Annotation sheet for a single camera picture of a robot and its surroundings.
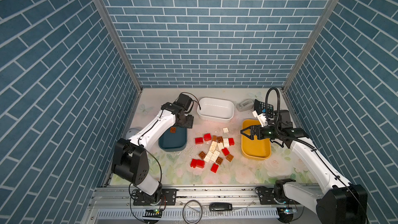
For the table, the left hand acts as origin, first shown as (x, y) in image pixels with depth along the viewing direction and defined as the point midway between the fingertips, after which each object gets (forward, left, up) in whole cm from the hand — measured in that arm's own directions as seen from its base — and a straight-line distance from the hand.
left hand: (186, 122), depth 86 cm
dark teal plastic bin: (-4, +8, -12) cm, 15 cm away
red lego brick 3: (-6, -26, -11) cm, 29 cm away
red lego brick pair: (-19, -6, -12) cm, 23 cm away
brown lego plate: (-14, -9, -12) cm, 21 cm away
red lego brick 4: (-12, -23, -12) cm, 28 cm away
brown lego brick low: (-17, -18, -12) cm, 28 cm away
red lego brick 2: (-5, -7, -11) cm, 14 cm away
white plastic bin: (+17, -19, -10) cm, 27 cm away
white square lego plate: (+2, -24, -12) cm, 27 cm away
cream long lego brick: (-9, -15, -11) cm, 21 cm away
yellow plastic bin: (-12, -39, -10) cm, 42 cm away
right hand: (-8, -31, +5) cm, 33 cm away
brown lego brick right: (-16, -24, -11) cm, 31 cm away
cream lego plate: (-15, -14, -12) cm, 23 cm away
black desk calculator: (+18, -50, -10) cm, 54 cm away
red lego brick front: (-21, -16, -12) cm, 29 cm away
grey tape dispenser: (+19, -39, -9) cm, 45 cm away
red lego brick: (-3, -12, -12) cm, 17 cm away
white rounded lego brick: (-7, -23, -11) cm, 27 cm away
